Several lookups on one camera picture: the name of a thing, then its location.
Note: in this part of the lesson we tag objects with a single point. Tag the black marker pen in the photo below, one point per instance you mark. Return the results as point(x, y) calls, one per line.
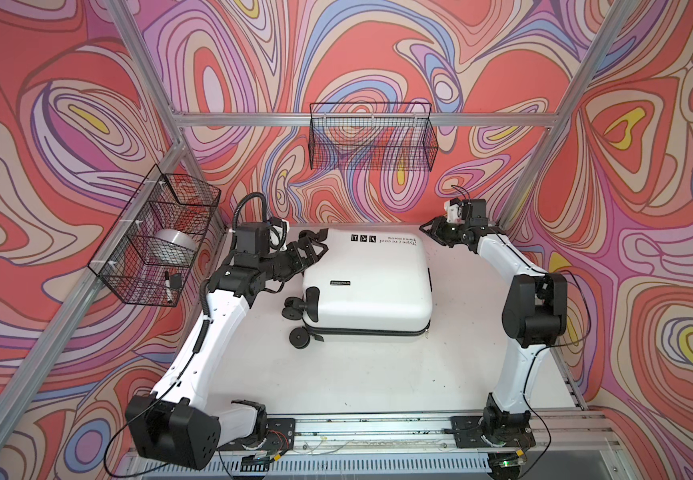
point(172, 286)

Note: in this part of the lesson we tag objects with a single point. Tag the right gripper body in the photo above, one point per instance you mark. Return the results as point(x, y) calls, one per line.
point(451, 233)

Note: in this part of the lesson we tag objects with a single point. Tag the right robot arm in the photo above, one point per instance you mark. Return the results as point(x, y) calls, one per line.
point(533, 316)

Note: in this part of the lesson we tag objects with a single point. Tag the back wall wire basket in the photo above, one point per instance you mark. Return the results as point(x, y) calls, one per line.
point(372, 136)

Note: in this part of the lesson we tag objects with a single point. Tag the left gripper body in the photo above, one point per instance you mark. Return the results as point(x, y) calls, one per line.
point(274, 266)

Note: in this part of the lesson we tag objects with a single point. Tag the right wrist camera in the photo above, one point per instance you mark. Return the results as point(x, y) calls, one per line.
point(453, 212)

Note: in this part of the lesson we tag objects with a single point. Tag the black suitcase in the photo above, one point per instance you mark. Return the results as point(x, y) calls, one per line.
point(368, 284)

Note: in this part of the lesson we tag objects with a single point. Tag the left wall wire basket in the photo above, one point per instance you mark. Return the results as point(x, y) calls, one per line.
point(162, 228)

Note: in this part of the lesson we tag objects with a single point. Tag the white tape roll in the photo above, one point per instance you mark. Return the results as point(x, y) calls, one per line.
point(173, 248)

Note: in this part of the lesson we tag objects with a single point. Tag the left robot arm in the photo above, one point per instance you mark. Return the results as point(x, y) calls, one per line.
point(170, 424)

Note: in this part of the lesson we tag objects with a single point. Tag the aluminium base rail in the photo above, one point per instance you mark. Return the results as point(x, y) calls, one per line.
point(570, 444)

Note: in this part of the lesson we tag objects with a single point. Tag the wall wire basket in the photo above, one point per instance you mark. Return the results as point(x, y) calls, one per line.
point(372, 136)
point(162, 228)

